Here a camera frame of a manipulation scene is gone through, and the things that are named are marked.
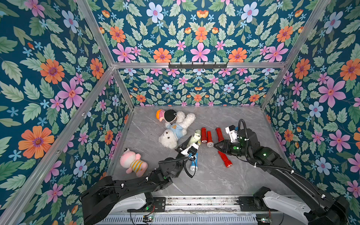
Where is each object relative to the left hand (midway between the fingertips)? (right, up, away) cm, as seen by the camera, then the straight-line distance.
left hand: (193, 138), depth 70 cm
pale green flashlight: (+5, 0, +32) cm, 32 cm away
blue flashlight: (+1, -19, +15) cm, 24 cm away
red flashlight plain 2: (+21, -15, +19) cm, 32 cm away
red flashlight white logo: (+12, -7, +23) cm, 26 cm away
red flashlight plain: (+8, -4, +27) cm, 29 cm away
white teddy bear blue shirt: (-16, -3, +21) cm, 27 cm away
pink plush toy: (-39, -16, +14) cm, 44 cm away
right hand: (+13, -3, +3) cm, 13 cm away
